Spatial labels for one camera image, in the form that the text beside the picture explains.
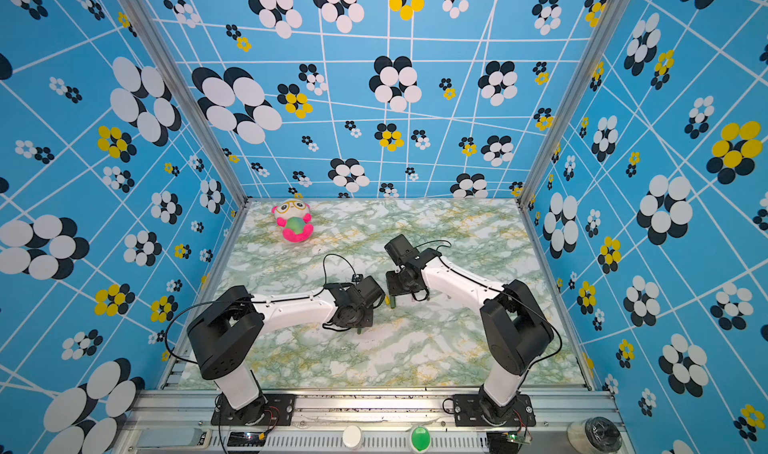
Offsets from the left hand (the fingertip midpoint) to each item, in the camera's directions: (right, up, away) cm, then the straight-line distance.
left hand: (370, 319), depth 89 cm
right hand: (+8, +10, 0) cm, 13 cm away
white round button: (-2, -18, -25) cm, 31 cm away
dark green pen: (-3, -3, -3) cm, 5 cm away
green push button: (+13, -16, -28) cm, 34 cm away
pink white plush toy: (-29, +31, +17) cm, 46 cm away
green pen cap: (+7, +5, +2) cm, 9 cm away
